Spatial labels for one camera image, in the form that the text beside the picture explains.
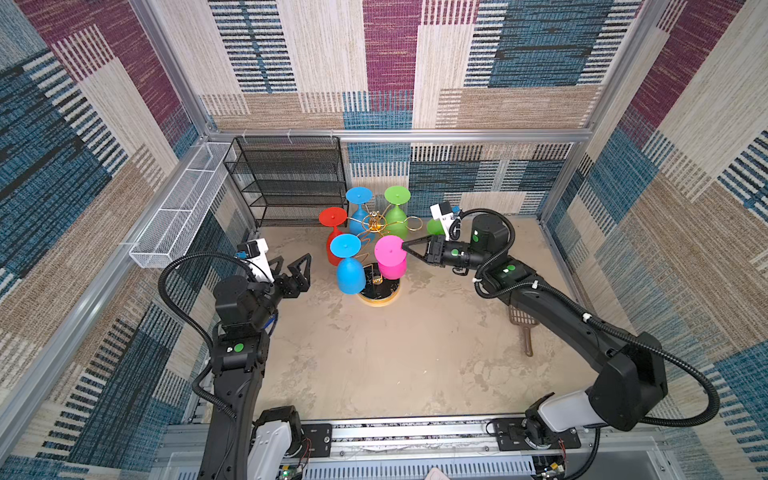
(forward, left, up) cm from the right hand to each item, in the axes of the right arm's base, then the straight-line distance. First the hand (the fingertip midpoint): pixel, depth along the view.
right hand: (402, 252), depth 70 cm
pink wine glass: (-1, +3, -1) cm, 3 cm away
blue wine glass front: (+2, +13, -11) cm, 18 cm away
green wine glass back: (+18, +1, -11) cm, 21 cm away
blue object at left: (-16, +27, 0) cm, 31 cm away
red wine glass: (+14, +17, -2) cm, 22 cm away
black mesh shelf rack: (+45, +38, -14) cm, 61 cm away
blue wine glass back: (+13, +11, -4) cm, 18 cm away
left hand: (0, +24, +1) cm, 24 cm away
